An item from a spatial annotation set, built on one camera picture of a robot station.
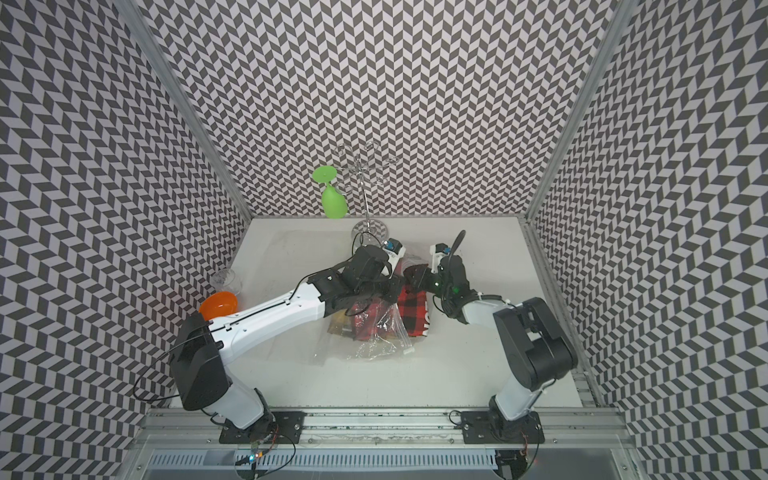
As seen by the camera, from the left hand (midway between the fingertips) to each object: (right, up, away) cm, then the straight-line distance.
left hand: (404, 285), depth 78 cm
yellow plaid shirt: (-18, -13, +9) cm, 24 cm away
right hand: (+2, +1, +13) cm, 13 cm away
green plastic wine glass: (-22, +24, +16) cm, 36 cm away
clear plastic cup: (-59, -1, +20) cm, 63 cm away
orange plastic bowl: (-56, -7, +11) cm, 58 cm away
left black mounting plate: (-31, -30, -13) cm, 45 cm away
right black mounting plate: (+20, -34, -5) cm, 40 cm away
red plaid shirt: (+1, -9, +6) cm, 11 cm away
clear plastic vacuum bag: (-20, -19, +8) cm, 29 cm away
